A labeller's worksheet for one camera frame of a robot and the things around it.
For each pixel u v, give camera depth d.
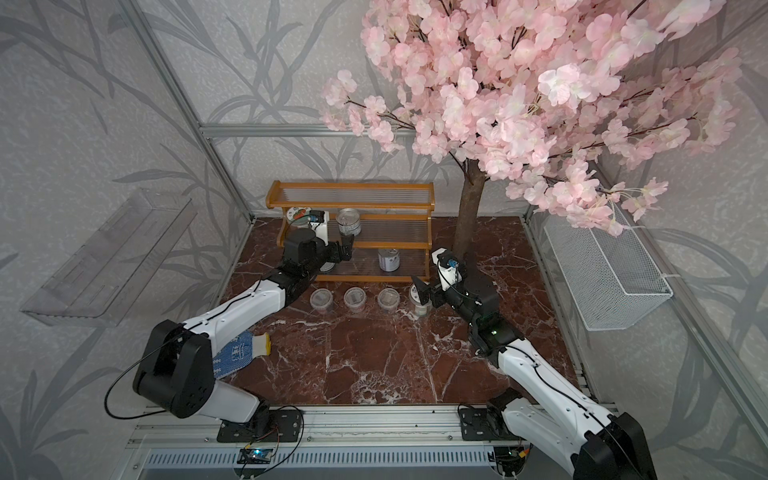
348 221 0.91
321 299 0.91
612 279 0.60
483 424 0.72
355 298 0.91
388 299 0.91
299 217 0.89
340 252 0.77
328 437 0.72
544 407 0.47
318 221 0.73
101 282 0.66
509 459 0.70
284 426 0.74
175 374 0.43
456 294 0.69
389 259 0.97
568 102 0.32
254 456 0.70
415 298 0.89
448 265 0.63
